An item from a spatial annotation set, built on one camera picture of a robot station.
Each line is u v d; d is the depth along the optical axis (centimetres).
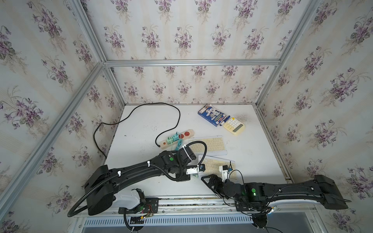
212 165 83
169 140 91
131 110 114
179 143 94
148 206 72
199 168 66
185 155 59
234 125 104
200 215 72
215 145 96
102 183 39
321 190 48
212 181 65
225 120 108
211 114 111
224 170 72
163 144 93
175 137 92
